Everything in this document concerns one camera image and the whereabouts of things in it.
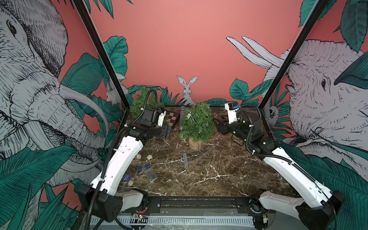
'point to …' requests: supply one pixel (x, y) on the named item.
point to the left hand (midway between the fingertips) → (164, 126)
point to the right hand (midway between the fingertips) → (215, 115)
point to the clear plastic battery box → (150, 174)
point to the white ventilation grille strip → (180, 221)
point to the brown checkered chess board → (171, 118)
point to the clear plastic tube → (185, 161)
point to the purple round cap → (127, 178)
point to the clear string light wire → (189, 115)
